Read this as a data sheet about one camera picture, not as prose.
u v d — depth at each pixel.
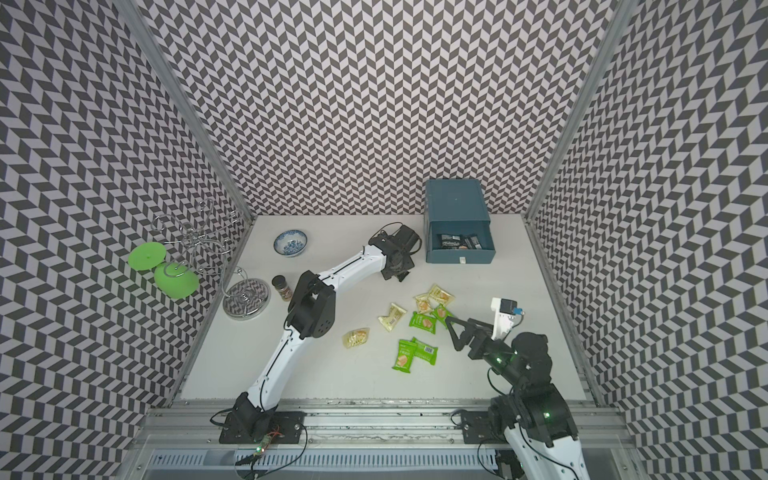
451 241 0.90
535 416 0.50
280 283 0.89
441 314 0.92
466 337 0.60
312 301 0.64
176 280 0.72
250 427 0.63
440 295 0.96
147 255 0.67
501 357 0.60
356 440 0.72
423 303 0.93
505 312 0.63
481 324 0.72
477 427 0.73
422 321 0.90
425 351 0.85
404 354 0.84
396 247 0.80
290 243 1.09
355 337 0.86
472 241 0.91
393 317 0.89
